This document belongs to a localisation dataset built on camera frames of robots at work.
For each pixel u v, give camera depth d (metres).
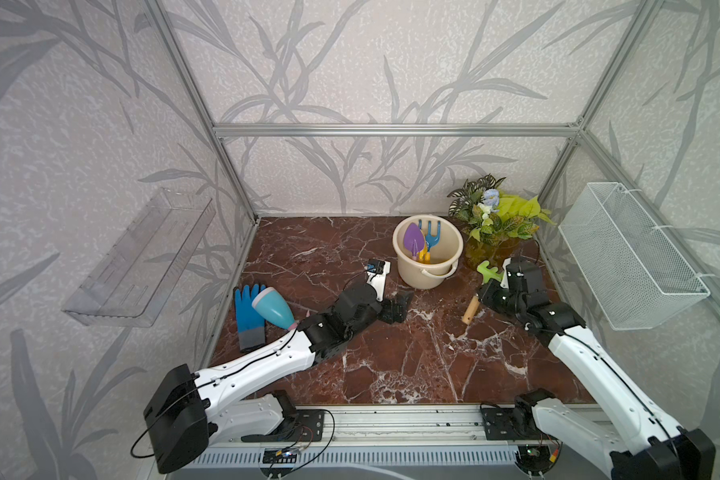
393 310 0.64
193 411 0.39
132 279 0.68
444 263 0.85
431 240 0.97
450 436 0.73
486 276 0.81
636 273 0.60
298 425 0.74
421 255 0.99
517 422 0.67
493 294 0.71
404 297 0.65
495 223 0.91
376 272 0.63
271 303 0.91
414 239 0.99
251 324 0.89
